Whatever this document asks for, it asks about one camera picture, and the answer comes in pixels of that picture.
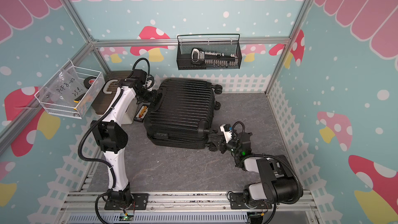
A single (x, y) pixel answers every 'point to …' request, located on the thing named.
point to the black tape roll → (88, 81)
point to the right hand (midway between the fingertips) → (213, 138)
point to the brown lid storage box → (112, 80)
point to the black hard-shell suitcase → (183, 115)
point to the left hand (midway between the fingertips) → (155, 101)
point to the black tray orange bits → (141, 113)
